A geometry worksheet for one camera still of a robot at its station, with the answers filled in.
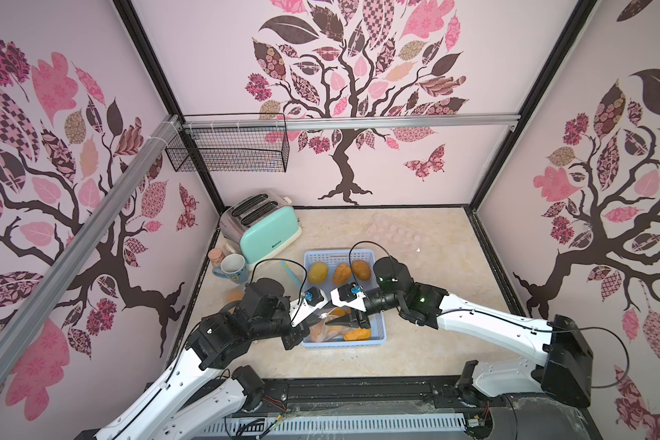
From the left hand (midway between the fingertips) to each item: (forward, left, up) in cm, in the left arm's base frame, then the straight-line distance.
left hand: (313, 324), depth 66 cm
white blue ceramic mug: (+26, +30, -14) cm, 42 cm away
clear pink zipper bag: (+2, -5, -15) cm, 16 cm away
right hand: (+2, -3, +3) cm, 5 cm away
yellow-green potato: (+26, +1, -19) cm, 32 cm away
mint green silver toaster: (+37, +21, -4) cm, 43 cm away
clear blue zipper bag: (+27, +11, -20) cm, 35 cm away
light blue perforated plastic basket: (+31, -4, -17) cm, 36 cm away
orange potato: (+24, -8, -17) cm, 30 cm away
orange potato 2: (-1, -1, -1) cm, 2 cm away
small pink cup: (+28, +36, -11) cm, 47 cm away
